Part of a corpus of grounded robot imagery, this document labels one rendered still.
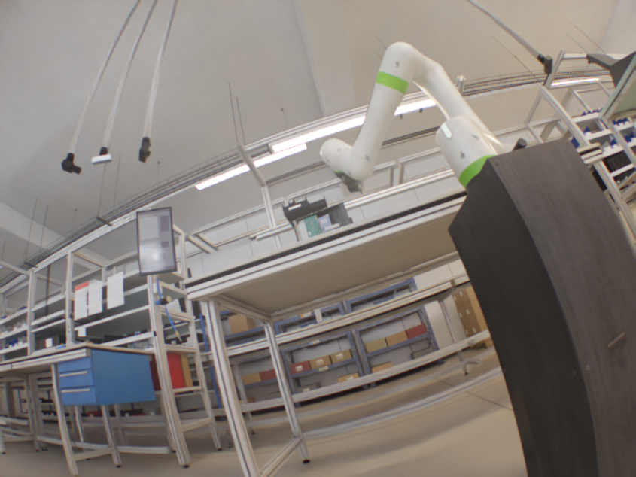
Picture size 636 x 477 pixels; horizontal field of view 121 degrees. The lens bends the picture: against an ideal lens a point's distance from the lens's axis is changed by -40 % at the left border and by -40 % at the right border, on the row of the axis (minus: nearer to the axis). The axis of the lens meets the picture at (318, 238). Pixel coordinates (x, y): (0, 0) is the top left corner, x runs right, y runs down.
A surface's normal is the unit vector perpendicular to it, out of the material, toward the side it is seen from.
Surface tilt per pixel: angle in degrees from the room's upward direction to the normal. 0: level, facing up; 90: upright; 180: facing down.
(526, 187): 90
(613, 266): 90
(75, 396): 90
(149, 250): 101
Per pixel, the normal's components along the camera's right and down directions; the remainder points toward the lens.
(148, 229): 0.29, -0.29
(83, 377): -0.18, -0.36
